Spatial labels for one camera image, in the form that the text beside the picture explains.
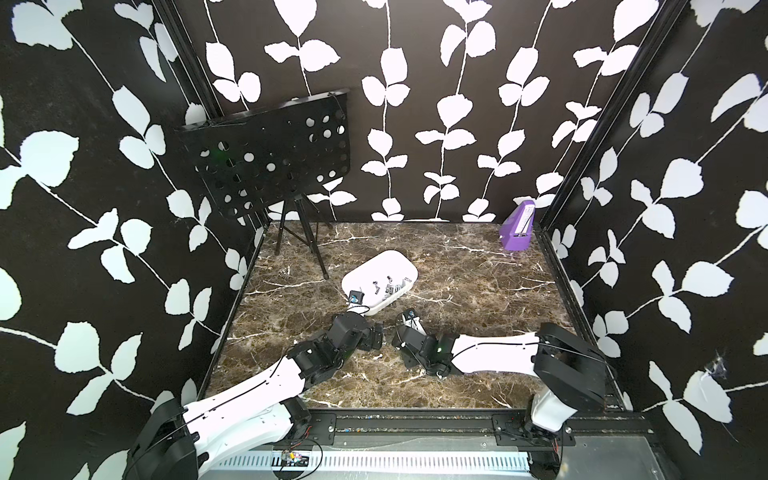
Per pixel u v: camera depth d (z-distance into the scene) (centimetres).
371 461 70
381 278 103
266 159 72
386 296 96
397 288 99
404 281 102
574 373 45
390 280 102
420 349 65
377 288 101
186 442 40
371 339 70
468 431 75
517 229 108
